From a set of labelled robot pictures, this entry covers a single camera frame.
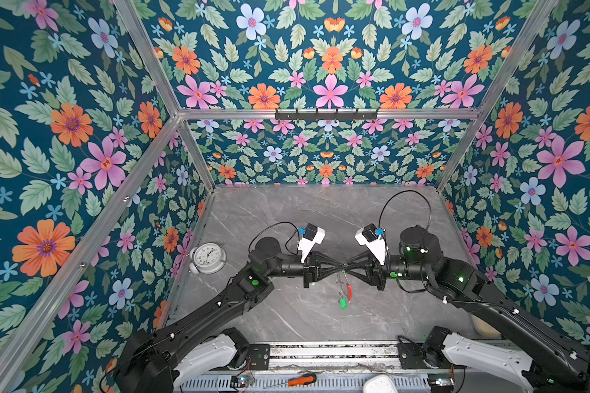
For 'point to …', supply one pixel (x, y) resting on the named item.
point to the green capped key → (343, 302)
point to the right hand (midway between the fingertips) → (348, 263)
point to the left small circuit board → (238, 381)
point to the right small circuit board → (441, 382)
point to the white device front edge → (379, 383)
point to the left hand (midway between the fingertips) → (343, 269)
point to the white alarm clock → (207, 259)
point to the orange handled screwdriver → (302, 381)
